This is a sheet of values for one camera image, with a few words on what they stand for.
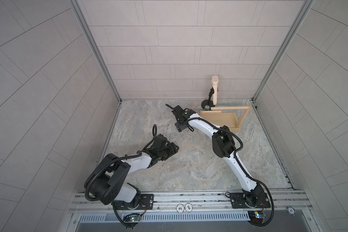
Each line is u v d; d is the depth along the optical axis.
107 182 0.42
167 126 1.00
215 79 0.93
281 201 0.72
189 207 0.69
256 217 0.68
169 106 0.89
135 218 0.65
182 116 0.75
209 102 1.10
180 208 0.69
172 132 0.98
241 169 0.62
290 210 0.69
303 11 0.72
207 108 1.04
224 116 1.05
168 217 1.05
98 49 0.87
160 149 0.70
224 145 0.61
